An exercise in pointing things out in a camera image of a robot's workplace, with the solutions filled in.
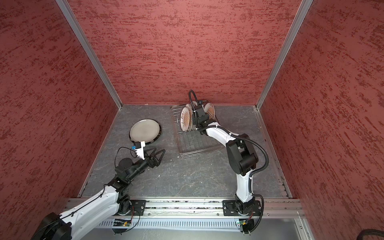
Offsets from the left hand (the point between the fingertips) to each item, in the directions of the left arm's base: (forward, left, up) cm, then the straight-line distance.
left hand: (161, 152), depth 79 cm
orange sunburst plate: (+28, -11, -4) cm, 30 cm away
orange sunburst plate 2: (+32, -14, +1) cm, 35 cm away
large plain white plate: (+23, +18, -12) cm, 31 cm away
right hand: (+26, -20, 0) cm, 32 cm away
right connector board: (-31, -45, -14) cm, 56 cm away
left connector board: (-31, +18, -16) cm, 39 cm away
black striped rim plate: (+16, +8, -12) cm, 21 cm away
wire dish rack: (+14, -17, -12) cm, 25 cm away
